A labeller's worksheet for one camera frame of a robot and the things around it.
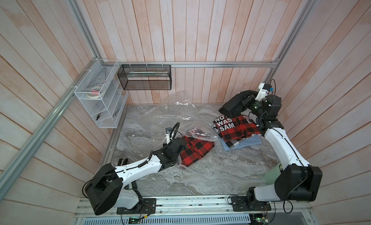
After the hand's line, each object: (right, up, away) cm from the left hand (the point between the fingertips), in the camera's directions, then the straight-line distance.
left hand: (175, 141), depth 85 cm
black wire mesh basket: (-23, +45, +21) cm, 55 cm away
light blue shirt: (+51, -1, +9) cm, 52 cm away
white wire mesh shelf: (-37, +18, -8) cm, 42 cm away
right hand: (+35, +28, -8) cm, 46 cm away
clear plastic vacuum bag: (+6, +15, +25) cm, 29 cm away
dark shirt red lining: (+32, +20, -10) cm, 39 cm away
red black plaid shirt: (+38, +7, +10) cm, 40 cm away
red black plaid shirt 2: (+14, -3, +8) cm, 17 cm away
